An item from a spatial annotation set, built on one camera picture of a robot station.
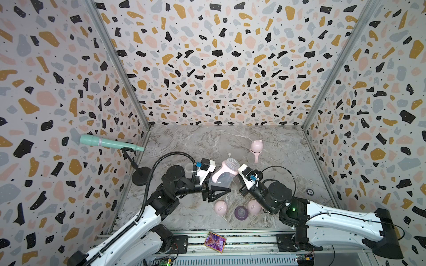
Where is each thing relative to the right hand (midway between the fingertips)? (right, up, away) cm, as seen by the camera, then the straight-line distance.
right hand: (239, 168), depth 63 cm
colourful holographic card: (-10, -34, +10) cm, 37 cm away
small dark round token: (+42, -17, +28) cm, 53 cm away
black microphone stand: (-52, -9, +29) cm, 60 cm away
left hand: (-4, -5, -2) cm, 6 cm away
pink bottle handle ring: (+12, +2, +29) cm, 32 cm away
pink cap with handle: (+12, +8, +27) cm, 31 cm away
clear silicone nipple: (+3, -20, +22) cm, 30 cm away
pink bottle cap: (-7, -22, +17) cm, 28 cm away
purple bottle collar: (+3, -25, +18) cm, 31 cm away
